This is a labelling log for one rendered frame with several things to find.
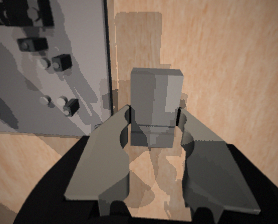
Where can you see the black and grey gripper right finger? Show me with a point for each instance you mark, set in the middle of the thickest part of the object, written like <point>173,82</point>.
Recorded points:
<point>220,177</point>

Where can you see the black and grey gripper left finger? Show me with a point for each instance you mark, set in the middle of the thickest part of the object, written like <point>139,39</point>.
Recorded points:
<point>84,182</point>

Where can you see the grey metal fixture plate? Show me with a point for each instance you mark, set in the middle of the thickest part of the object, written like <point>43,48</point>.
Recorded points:
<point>81,30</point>

